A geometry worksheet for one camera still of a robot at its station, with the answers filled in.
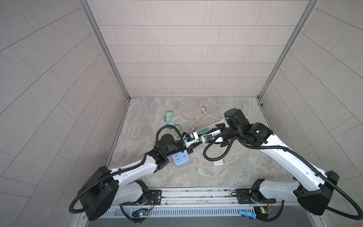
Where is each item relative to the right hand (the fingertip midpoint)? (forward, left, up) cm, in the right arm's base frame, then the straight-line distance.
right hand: (207, 133), depth 69 cm
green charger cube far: (+31, +23, -20) cm, 43 cm away
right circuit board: (-31, -24, -25) cm, 47 cm away
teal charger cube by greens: (+22, +21, -21) cm, 37 cm away
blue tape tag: (-32, -16, -22) cm, 41 cm away
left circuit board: (-29, +33, -20) cm, 48 cm away
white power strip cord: (+34, -3, -21) cm, 41 cm away
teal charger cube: (-7, +4, +8) cm, 12 cm away
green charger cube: (+20, +16, -22) cm, 34 cm away
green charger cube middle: (+26, +24, -20) cm, 41 cm away
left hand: (-2, +2, -2) cm, 3 cm away
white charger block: (-7, -7, -22) cm, 24 cm away
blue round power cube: (-4, +15, -20) cm, 26 cm away
